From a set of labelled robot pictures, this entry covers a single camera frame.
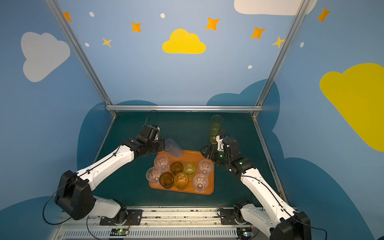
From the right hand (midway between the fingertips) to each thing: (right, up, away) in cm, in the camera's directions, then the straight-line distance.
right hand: (206, 150), depth 78 cm
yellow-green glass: (+9, +17, +24) cm, 31 cm away
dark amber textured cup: (-22, -18, +6) cm, 29 cm away
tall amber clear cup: (-14, -19, +8) cm, 25 cm away
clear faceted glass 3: (+1, -11, +10) cm, 15 cm away
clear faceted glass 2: (-31, -16, +8) cm, 36 cm away
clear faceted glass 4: (-2, -20, +8) cm, 21 cm away
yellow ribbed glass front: (+9, +10, +27) cm, 30 cm away
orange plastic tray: (-6, -8, +20) cm, 22 cm away
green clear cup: (-9, -13, +11) cm, 19 cm away
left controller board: (-42, -38, -8) cm, 57 cm away
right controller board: (+18, -39, -7) cm, 44 cm away
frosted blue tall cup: (-19, +1, +4) cm, 19 cm away
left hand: (-22, +2, +6) cm, 23 cm away
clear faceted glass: (-26, -9, +12) cm, 30 cm away
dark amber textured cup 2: (-17, -12, +10) cm, 23 cm away
